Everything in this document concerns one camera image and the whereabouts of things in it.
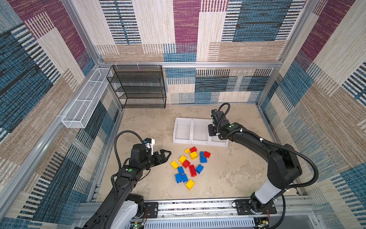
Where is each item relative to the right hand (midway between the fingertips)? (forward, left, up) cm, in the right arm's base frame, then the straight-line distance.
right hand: (213, 129), depth 90 cm
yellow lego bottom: (-29, +16, -10) cm, 35 cm away
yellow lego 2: (-14, +20, -10) cm, 26 cm away
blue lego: (-12, +8, -10) cm, 17 cm away
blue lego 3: (-20, +10, -12) cm, 25 cm away
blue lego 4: (-20, +21, -12) cm, 31 cm away
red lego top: (-7, +12, -11) cm, 18 cm away
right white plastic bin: (-4, -2, -8) cm, 9 cm away
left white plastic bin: (+6, +19, -11) cm, 23 cm away
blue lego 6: (-25, +19, -12) cm, 33 cm away
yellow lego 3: (-17, +25, -10) cm, 32 cm away
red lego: (-10, +4, -13) cm, 17 cm away
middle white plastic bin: (+7, +7, -12) cm, 15 cm away
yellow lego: (-12, +13, -11) cm, 20 cm away
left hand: (-15, +28, +1) cm, 32 cm away
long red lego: (-21, +14, -12) cm, 28 cm away
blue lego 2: (-15, +7, -11) cm, 20 cm away
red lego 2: (-17, +18, -10) cm, 27 cm away
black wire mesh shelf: (+38, +51, +6) cm, 64 cm away
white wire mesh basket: (+10, +84, +6) cm, 85 cm away
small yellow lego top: (-8, +17, -11) cm, 22 cm away
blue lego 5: (-26, +22, -10) cm, 35 cm away
